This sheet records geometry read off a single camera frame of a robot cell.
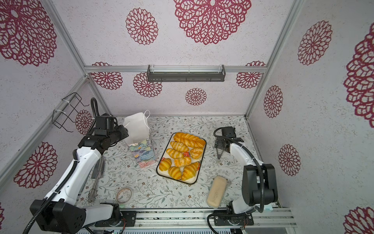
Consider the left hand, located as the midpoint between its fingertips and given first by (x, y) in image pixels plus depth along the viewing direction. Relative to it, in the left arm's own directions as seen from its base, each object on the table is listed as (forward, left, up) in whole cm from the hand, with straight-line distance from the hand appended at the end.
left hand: (125, 132), depth 79 cm
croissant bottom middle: (-15, -26, -20) cm, 36 cm away
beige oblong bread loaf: (-25, -50, -21) cm, 60 cm away
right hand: (+2, -58, -15) cm, 59 cm away
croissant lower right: (-14, -35, -20) cm, 43 cm away
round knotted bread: (-1, -40, -21) cm, 45 cm away
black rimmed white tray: (-19, -37, -23) cm, 48 cm away
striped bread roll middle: (-2, -25, -21) cm, 33 cm away
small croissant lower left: (-9, -20, -21) cm, 30 cm away
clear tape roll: (-26, +2, -24) cm, 36 cm away
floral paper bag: (-6, -9, +1) cm, 11 cm away
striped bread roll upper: (+3, -28, -21) cm, 35 cm away
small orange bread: (-8, -30, -21) cm, 37 cm away
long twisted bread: (+10, -35, -23) cm, 43 cm away
